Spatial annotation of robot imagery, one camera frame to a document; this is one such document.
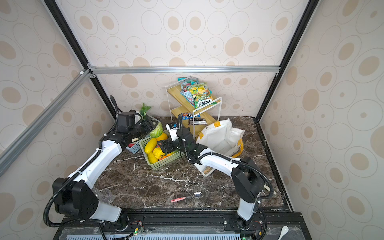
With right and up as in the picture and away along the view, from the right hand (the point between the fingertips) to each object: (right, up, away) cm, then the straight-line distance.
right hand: (163, 139), depth 80 cm
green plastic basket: (-2, -14, +10) cm, 17 cm away
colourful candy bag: (+11, +34, +10) cm, 37 cm away
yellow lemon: (-6, -9, +12) cm, 16 cm away
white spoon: (+60, -43, -9) cm, 74 cm away
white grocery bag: (+34, 0, +21) cm, 40 cm away
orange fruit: (-4, 0, +14) cm, 14 cm away
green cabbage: (-3, +4, -1) cm, 5 cm away
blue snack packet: (+13, +15, +19) cm, 27 cm away
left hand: (-2, +10, -1) cm, 10 cm away
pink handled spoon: (+18, -30, +1) cm, 35 cm away
